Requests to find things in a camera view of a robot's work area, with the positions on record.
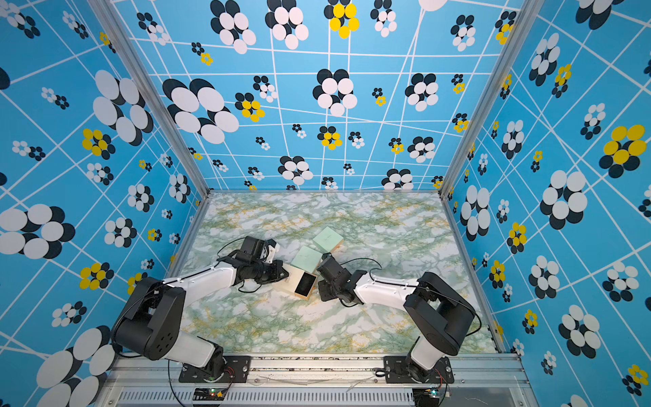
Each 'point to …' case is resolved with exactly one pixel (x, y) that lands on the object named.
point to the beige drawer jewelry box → (298, 281)
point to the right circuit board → (425, 397)
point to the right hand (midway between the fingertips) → (326, 287)
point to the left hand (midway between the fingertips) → (292, 273)
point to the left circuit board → (208, 394)
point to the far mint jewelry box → (328, 239)
